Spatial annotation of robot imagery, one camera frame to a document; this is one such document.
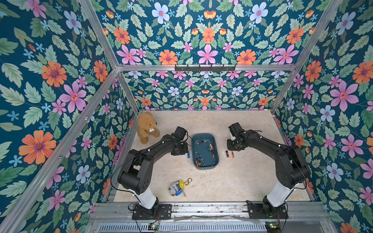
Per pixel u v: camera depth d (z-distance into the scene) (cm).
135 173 46
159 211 73
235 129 76
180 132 75
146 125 90
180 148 77
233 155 95
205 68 92
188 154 95
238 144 80
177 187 78
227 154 95
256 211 74
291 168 48
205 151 96
